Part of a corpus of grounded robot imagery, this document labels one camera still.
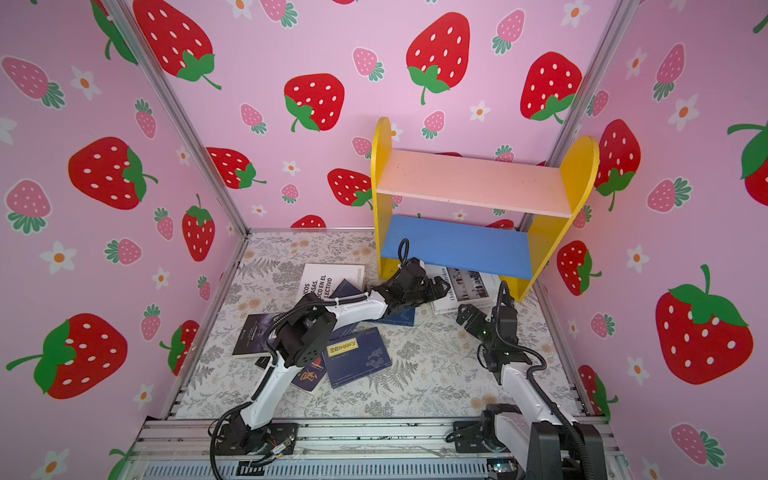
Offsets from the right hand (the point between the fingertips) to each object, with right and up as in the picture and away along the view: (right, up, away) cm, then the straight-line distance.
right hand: (470, 312), depth 88 cm
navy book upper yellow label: (-40, +6, +8) cm, 41 cm away
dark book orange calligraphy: (-47, -17, -6) cm, 50 cm away
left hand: (-6, +6, +6) cm, 11 cm away
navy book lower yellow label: (-35, -12, 0) cm, 37 cm away
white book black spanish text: (-47, +9, +13) cm, 50 cm away
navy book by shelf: (-20, -3, +8) cm, 22 cm away
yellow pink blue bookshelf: (+19, +19, +24) cm, 37 cm away
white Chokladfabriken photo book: (+2, +6, +11) cm, 12 cm away
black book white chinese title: (-66, -10, +1) cm, 67 cm away
